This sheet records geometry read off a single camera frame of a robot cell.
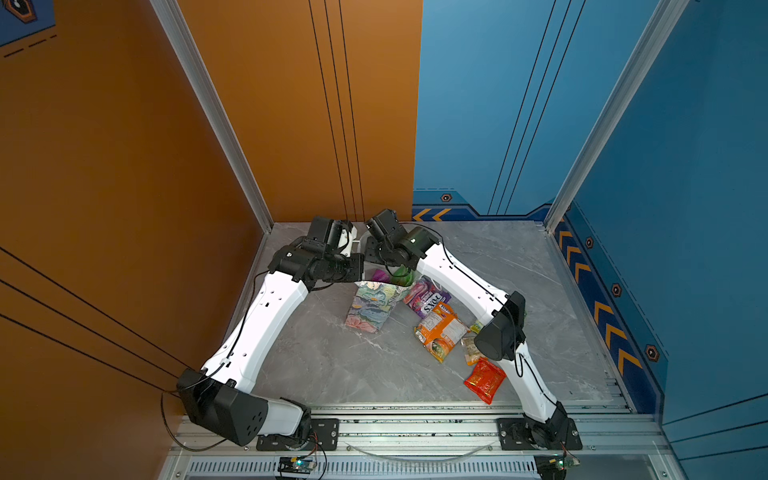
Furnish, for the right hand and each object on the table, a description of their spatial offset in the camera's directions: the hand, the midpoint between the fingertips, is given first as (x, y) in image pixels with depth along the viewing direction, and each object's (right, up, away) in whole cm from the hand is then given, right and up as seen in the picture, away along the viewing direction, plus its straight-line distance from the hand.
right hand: (366, 253), depth 85 cm
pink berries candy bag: (+18, -14, +11) cm, 26 cm away
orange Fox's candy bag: (+22, -23, +2) cm, 32 cm away
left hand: (0, -3, -9) cm, 10 cm away
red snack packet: (+33, -35, -4) cm, 48 cm away
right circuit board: (+46, -50, -15) cm, 70 cm away
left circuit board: (-16, -51, -14) cm, 55 cm away
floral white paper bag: (+3, -13, -9) cm, 16 cm away
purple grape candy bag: (+4, -7, +2) cm, 8 cm away
